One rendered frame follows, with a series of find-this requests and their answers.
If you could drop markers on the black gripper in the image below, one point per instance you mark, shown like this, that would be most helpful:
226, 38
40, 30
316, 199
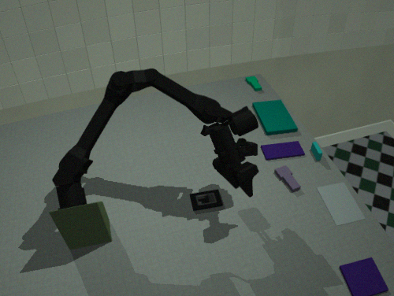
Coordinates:
229, 158

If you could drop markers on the small teal block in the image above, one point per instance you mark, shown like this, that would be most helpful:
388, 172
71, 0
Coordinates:
316, 151

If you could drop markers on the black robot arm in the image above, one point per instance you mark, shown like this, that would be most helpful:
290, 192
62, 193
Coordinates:
76, 162

